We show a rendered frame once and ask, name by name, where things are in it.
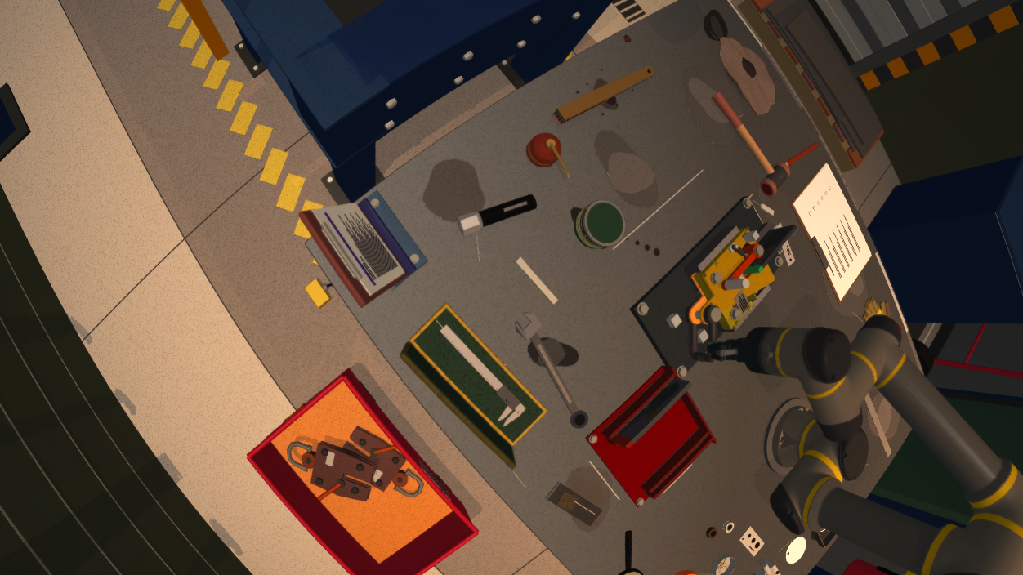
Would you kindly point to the orange shackle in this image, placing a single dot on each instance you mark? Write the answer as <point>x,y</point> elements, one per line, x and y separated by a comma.
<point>697,308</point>

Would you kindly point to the blue box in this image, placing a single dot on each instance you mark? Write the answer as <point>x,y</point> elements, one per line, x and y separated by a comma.
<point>951,248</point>

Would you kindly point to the white caliper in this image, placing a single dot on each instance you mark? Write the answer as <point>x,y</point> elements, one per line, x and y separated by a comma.
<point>475,363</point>

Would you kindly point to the dark steel coupon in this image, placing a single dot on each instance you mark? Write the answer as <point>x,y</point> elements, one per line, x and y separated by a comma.
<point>651,411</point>

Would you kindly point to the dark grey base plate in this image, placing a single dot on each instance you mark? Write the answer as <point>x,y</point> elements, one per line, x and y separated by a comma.
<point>663,351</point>

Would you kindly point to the yellow plate lifting clamp body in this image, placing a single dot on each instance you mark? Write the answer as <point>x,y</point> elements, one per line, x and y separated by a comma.
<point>739,291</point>

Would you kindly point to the brown clamp with grey shackle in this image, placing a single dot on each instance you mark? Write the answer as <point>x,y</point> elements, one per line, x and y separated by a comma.
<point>384,463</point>
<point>336,471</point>

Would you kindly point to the dark small box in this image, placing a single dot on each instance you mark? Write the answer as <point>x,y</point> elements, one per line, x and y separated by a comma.
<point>574,503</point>

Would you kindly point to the white tag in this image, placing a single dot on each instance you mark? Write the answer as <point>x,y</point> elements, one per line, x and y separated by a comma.
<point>787,256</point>

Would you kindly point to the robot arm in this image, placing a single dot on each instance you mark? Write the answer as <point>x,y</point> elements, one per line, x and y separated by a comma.
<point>919,407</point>

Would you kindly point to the black and white marker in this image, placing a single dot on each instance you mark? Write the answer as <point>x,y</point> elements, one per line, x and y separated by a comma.
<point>503,212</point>

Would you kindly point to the white switch plate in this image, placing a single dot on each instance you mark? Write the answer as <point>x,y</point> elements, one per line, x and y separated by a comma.
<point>751,541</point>

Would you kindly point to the white flat strip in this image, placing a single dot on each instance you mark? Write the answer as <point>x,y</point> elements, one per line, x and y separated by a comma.
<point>536,280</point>

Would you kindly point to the grey adjustable wrench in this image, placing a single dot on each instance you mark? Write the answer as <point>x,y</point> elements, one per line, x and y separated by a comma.
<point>551,375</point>

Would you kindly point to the brown rag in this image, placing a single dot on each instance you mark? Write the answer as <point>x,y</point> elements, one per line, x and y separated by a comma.
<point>747,76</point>

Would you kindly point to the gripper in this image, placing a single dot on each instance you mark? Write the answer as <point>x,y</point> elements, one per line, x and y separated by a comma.
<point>733,351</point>

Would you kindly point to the red screwdriver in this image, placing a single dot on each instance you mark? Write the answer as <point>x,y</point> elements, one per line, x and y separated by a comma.
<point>803,153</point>

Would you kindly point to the red oil can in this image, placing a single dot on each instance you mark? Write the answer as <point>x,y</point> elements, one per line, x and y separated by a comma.
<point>543,149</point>

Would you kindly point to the blue drawer cabinet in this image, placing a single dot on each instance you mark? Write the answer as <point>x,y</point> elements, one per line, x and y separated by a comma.
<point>360,72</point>

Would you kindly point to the dark ribbed tank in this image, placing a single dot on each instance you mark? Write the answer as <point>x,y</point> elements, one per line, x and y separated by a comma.
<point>64,447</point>

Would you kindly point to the red cam lever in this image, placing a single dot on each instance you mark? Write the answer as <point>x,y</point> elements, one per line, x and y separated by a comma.
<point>748,260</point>

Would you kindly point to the red crate with orange floor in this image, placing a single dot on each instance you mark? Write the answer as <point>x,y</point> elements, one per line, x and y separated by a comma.
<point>400,511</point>

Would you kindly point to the clipboard with white paper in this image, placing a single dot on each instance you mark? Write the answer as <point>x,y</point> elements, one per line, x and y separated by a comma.
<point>835,236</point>

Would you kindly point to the green round tin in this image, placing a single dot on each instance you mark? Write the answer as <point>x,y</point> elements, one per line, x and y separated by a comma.
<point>603,224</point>

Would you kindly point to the orange post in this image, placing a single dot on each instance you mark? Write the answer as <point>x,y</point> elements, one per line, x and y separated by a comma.
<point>206,28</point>

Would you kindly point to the dark green machine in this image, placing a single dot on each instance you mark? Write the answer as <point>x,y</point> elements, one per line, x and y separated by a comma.
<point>951,128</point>

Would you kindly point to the green caliper case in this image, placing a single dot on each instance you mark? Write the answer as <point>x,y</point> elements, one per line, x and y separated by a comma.
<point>447,375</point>

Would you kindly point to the grey round base flange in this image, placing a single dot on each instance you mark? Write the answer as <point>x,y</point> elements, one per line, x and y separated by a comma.
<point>783,435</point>

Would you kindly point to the white round disc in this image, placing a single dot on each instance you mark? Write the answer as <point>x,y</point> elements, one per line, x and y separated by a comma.
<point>796,550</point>

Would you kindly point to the thin white rod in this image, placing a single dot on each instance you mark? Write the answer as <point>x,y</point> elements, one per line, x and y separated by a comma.
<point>659,208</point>

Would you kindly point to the yellow small block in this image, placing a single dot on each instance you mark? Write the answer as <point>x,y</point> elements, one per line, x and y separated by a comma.
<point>317,293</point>

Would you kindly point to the red coupon tray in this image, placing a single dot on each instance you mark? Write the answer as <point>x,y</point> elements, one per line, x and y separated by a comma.
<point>679,447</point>

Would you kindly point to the brown wooden ruler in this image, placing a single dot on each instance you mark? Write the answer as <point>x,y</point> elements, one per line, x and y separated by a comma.
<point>605,94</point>

